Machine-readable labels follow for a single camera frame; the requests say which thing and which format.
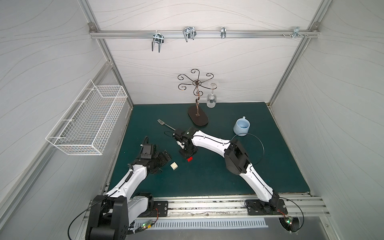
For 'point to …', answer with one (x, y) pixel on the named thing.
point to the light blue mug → (241, 126)
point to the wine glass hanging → (211, 98)
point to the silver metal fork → (162, 122)
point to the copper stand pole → (197, 83)
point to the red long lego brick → (190, 159)
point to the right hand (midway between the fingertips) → (186, 155)
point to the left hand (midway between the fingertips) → (166, 160)
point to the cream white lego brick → (174, 166)
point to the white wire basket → (87, 124)
